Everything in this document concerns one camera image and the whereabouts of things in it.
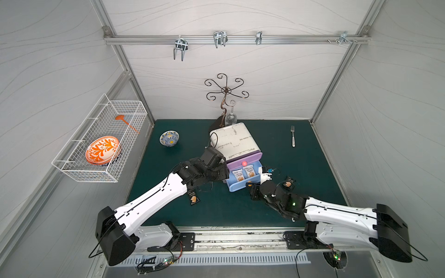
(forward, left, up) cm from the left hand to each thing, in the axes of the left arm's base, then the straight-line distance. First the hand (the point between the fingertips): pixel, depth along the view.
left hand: (226, 173), depth 74 cm
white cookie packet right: (+6, -12, -9) cm, 16 cm away
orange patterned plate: (+1, +47, +15) cm, 49 cm away
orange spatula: (+21, +49, +13) cm, 55 cm away
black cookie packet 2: (+4, -33, -18) cm, 38 cm away
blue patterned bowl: (+34, +38, -17) cm, 54 cm away
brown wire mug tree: (+43, +1, +12) cm, 45 cm away
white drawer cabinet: (+16, -3, +3) cm, 16 cm away
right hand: (-2, -10, -7) cm, 12 cm away
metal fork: (+43, -44, -18) cm, 64 cm away
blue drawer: (-4, -3, -4) cm, 6 cm away
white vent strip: (-29, -19, -19) cm, 39 cm away
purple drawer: (+6, -8, +2) cm, 10 cm away
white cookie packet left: (+4, -6, -9) cm, 12 cm away
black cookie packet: (-5, +16, -17) cm, 24 cm away
